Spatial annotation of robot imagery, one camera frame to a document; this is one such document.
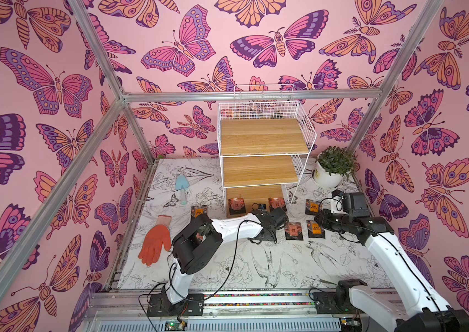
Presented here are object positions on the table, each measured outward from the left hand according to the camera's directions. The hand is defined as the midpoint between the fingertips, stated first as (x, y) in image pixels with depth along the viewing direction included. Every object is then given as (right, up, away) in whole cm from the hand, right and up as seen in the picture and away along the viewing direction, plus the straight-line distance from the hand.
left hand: (268, 234), depth 90 cm
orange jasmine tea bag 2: (+21, +1, +3) cm, 21 cm away
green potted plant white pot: (+30, +31, +4) cm, 43 cm away
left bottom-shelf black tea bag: (-14, +11, +10) cm, 20 cm away
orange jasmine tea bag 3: (+23, +10, +11) cm, 27 cm away
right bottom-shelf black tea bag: (+5, +12, +10) cm, 17 cm away
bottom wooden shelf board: (-3, +16, +14) cm, 21 cm away
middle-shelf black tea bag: (+12, +1, +3) cm, 12 cm away
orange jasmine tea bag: (-32, +9, +9) cm, 35 cm away
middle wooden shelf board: (-9, +28, -5) cm, 30 cm away
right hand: (+16, +9, -10) cm, 21 cm away
